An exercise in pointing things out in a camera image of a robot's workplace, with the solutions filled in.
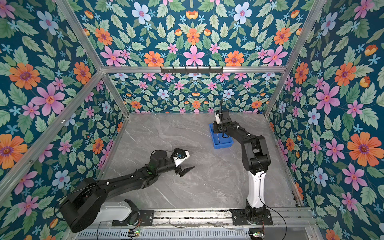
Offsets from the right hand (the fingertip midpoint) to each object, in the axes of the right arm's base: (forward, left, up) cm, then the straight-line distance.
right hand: (216, 125), depth 102 cm
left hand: (-28, +16, +8) cm, 33 cm away
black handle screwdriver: (-11, -1, -4) cm, 12 cm away
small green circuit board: (-60, +44, -11) cm, 75 cm away
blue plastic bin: (-10, -5, -6) cm, 13 cm away
